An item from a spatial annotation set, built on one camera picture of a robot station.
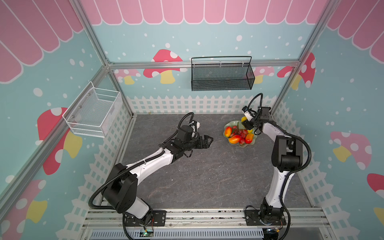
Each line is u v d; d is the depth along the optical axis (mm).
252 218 739
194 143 714
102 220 746
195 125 755
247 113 924
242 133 1001
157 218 744
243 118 1006
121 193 430
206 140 733
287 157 579
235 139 950
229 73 946
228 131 983
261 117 813
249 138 971
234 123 1059
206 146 727
